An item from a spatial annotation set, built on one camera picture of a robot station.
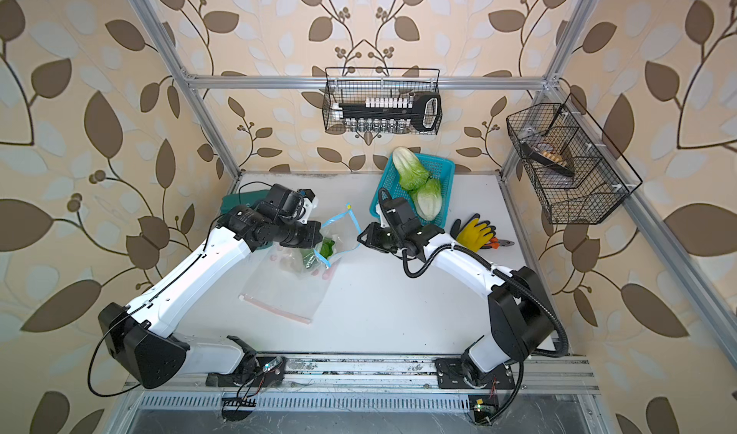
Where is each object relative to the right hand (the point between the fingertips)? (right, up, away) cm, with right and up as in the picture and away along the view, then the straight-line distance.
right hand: (361, 238), depth 83 cm
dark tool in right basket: (+52, +20, -8) cm, 56 cm away
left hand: (-11, +2, -7) cm, 13 cm away
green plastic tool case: (-45, +11, +25) cm, 53 cm away
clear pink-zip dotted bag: (-27, -14, +8) cm, 31 cm away
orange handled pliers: (+46, -4, +16) cm, 49 cm away
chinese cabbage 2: (+23, +12, +19) cm, 32 cm away
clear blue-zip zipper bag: (-8, 0, +11) cm, 14 cm away
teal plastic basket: (+30, +23, +29) cm, 48 cm away
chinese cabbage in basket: (+18, +22, +25) cm, 38 cm away
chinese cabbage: (-12, -4, +8) cm, 15 cm away
